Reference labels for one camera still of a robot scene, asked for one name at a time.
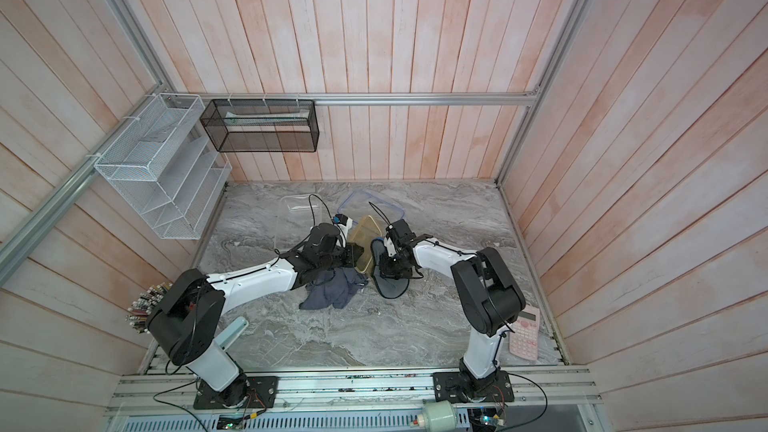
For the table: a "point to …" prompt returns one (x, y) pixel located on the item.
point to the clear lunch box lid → (356, 206)
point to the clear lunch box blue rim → (297, 209)
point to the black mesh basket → (262, 125)
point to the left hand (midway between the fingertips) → (363, 254)
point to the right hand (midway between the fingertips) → (382, 272)
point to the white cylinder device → (438, 416)
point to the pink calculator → (524, 341)
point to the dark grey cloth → (334, 288)
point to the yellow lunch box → (364, 233)
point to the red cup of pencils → (145, 304)
